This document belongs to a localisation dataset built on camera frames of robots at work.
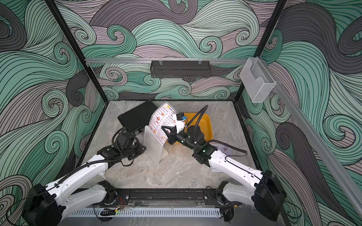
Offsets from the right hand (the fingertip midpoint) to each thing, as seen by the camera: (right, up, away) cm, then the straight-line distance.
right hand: (160, 128), depth 68 cm
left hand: (-10, -12, +13) cm, 20 cm away
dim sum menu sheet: (+1, +6, 0) cm, 6 cm away
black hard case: (-24, +3, +39) cm, 46 cm away
